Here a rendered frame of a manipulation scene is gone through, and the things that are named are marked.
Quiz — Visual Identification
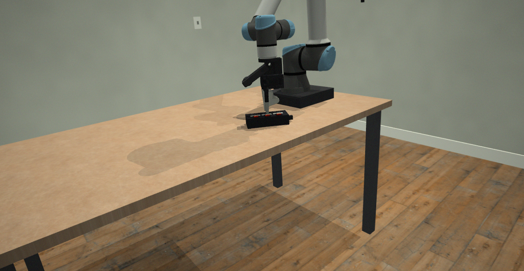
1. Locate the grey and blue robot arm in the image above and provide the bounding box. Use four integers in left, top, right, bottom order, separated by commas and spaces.
242, 0, 336, 93

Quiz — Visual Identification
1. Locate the black power strip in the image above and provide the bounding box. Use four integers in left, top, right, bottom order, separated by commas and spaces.
245, 110, 292, 129

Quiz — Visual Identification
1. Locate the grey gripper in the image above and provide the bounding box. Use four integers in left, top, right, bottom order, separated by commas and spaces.
258, 57, 284, 115

